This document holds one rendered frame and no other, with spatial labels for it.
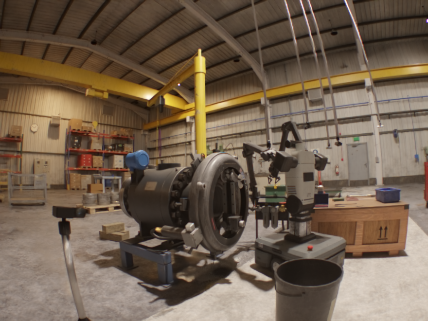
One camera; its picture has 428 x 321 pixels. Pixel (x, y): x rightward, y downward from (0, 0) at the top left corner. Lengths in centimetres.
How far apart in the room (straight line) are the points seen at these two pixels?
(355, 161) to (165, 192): 1100
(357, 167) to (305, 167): 1030
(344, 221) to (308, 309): 130
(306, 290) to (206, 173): 91
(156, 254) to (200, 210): 53
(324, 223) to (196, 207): 127
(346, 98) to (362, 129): 188
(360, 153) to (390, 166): 180
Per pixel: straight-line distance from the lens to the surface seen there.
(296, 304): 96
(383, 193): 230
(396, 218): 221
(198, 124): 547
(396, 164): 1221
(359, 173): 1198
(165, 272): 167
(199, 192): 136
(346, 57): 1359
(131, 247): 190
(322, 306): 98
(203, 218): 136
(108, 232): 294
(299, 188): 170
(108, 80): 1365
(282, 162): 157
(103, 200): 558
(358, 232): 217
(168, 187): 165
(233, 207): 166
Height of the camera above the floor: 80
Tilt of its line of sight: 4 degrees up
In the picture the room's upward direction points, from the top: 2 degrees counter-clockwise
